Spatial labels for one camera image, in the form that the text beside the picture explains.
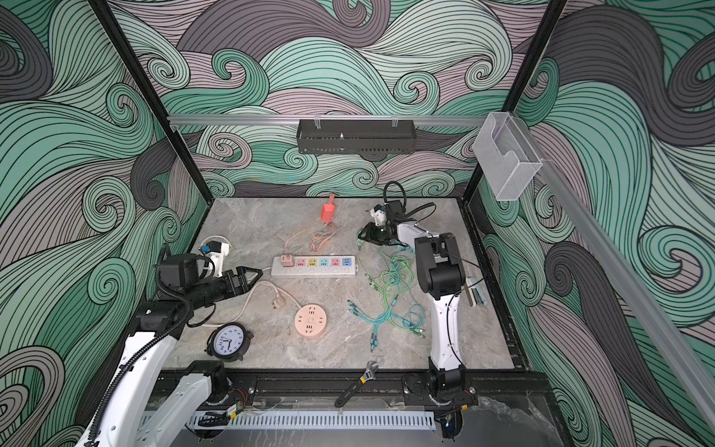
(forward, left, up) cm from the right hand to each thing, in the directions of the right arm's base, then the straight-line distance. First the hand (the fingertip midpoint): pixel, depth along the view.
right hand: (363, 235), depth 104 cm
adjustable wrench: (-45, -2, -3) cm, 45 cm away
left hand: (-27, +30, +19) cm, 45 cm away
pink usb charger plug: (-14, +26, +4) cm, 30 cm away
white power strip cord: (-29, +28, +21) cm, 46 cm away
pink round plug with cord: (-27, +28, 0) cm, 39 cm away
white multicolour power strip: (-14, +17, 0) cm, 22 cm away
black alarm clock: (-39, +40, 0) cm, 56 cm away
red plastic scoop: (+14, +15, -2) cm, 21 cm away
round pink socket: (-33, +17, 0) cm, 37 cm away
